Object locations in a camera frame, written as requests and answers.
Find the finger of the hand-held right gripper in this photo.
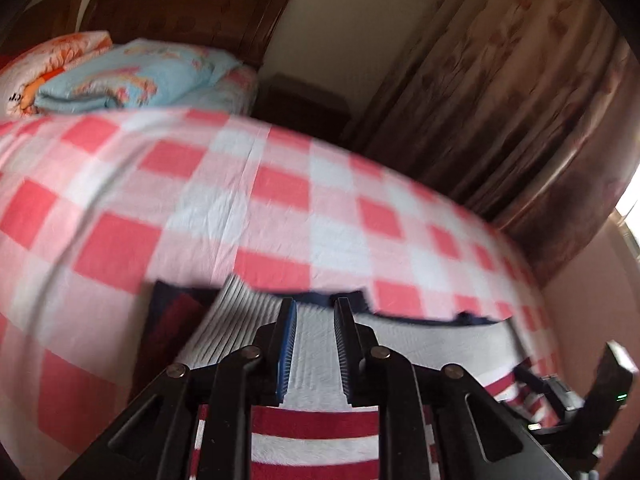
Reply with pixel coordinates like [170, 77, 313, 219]
[512, 361, 557, 402]

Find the pale floral pillow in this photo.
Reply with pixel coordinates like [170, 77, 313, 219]
[165, 64, 260, 119]

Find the light blue floral quilt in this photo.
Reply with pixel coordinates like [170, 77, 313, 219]
[34, 38, 239, 112]

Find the small wooden headboard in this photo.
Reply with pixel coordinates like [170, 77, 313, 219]
[0, 0, 87, 61]

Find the orange floral pillow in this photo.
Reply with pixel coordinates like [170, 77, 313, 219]
[0, 30, 114, 120]

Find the floral curtain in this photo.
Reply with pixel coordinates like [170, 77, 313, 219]
[345, 0, 640, 287]

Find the window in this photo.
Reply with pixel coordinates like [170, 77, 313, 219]
[612, 159, 640, 267]

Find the dark wooden nightstand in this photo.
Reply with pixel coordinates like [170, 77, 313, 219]
[252, 72, 351, 147]

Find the red grey striped sweater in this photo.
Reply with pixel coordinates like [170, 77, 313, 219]
[142, 275, 562, 480]

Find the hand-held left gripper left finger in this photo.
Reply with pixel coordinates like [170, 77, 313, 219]
[57, 297, 300, 480]

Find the large carved wooden headboard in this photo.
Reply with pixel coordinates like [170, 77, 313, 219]
[80, 0, 299, 69]

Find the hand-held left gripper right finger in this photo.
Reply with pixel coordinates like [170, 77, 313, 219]
[332, 297, 577, 480]

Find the pink white checked bed sheet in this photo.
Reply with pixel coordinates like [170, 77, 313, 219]
[0, 107, 565, 480]

